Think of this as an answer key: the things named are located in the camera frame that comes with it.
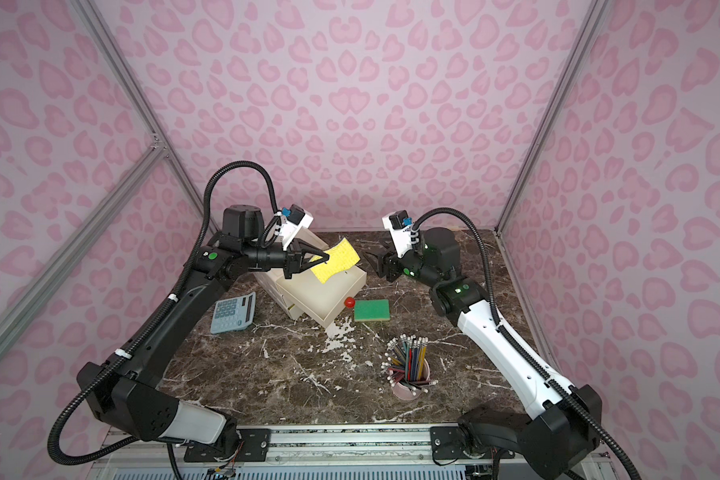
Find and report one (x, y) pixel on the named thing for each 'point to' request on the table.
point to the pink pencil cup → (404, 392)
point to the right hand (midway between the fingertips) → (373, 248)
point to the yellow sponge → (341, 256)
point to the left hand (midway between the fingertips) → (328, 257)
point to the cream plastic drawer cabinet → (303, 293)
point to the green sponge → (372, 310)
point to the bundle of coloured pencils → (405, 363)
